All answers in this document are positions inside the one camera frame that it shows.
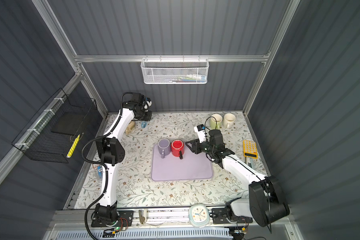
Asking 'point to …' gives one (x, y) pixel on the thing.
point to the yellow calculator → (250, 149)
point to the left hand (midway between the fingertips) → (149, 116)
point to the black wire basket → (51, 136)
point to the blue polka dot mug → (144, 124)
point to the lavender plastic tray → (191, 167)
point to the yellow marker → (74, 143)
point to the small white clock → (199, 215)
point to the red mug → (177, 148)
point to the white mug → (228, 120)
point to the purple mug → (164, 147)
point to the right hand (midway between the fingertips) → (190, 143)
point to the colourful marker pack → (99, 170)
